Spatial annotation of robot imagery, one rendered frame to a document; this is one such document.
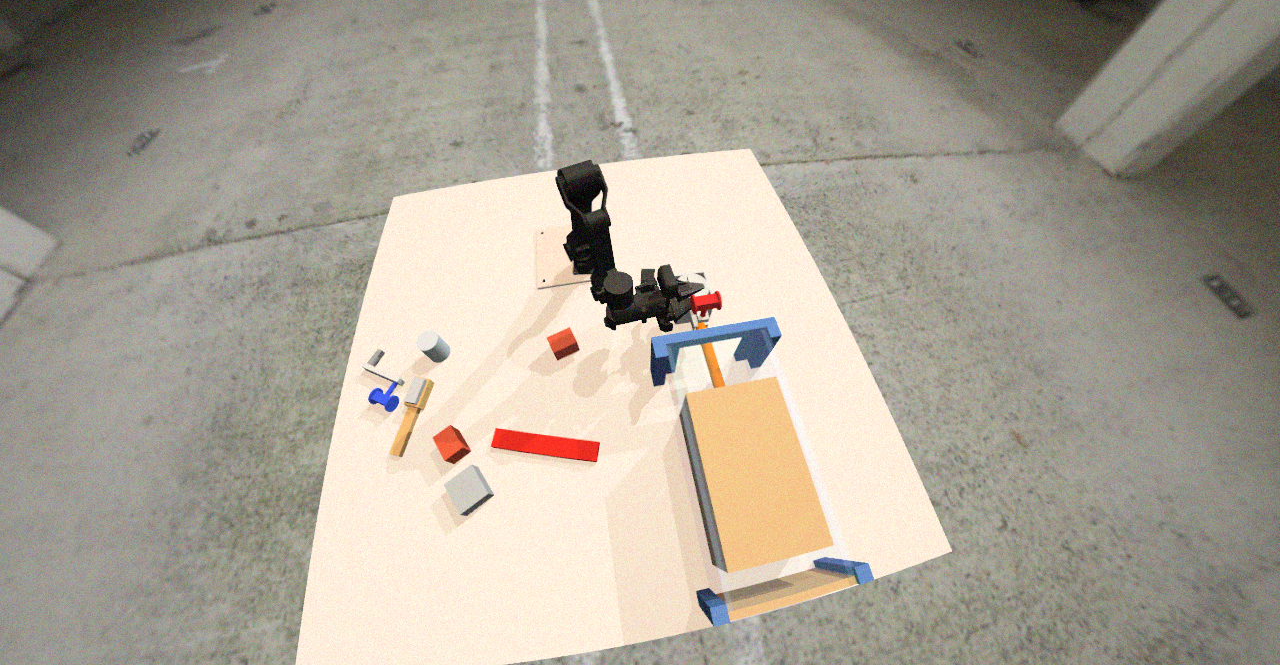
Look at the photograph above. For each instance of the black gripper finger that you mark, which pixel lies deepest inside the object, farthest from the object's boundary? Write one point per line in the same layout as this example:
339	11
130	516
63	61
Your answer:
680	309
686	289

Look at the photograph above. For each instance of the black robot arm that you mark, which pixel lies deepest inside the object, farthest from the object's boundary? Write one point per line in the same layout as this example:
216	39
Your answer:
589	243

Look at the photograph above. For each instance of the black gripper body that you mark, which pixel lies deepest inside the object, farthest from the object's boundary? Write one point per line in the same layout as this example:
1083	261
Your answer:
656	303

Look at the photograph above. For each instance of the grey cylinder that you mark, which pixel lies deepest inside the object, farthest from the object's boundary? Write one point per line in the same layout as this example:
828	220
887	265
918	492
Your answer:
433	346

